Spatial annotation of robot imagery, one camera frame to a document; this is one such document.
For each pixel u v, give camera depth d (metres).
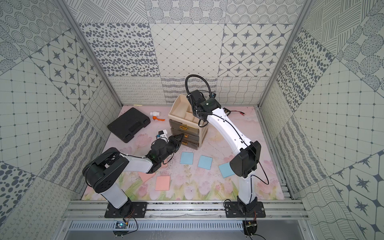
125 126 1.05
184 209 0.76
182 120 0.81
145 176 0.84
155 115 1.11
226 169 0.89
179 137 0.86
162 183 0.83
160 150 0.69
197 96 0.62
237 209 0.73
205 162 0.91
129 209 0.69
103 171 0.47
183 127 0.82
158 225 0.70
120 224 0.72
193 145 0.93
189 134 0.86
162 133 0.84
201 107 0.55
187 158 0.93
